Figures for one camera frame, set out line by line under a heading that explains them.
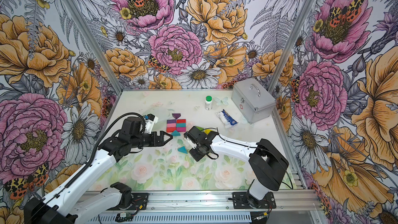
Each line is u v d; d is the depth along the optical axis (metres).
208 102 1.05
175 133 0.96
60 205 0.39
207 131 0.76
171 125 1.01
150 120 0.70
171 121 1.03
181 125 1.01
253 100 0.97
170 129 0.98
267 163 0.45
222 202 0.79
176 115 1.06
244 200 0.74
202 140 0.66
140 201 0.74
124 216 0.72
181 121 1.05
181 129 0.99
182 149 0.91
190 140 0.69
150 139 0.67
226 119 1.02
